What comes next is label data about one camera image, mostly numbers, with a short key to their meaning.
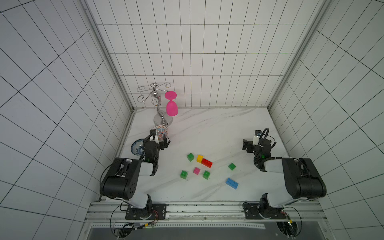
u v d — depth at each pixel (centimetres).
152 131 78
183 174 83
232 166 88
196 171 85
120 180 45
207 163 89
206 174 83
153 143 75
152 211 72
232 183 81
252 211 73
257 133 82
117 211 69
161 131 103
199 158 88
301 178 46
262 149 73
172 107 97
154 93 90
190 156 89
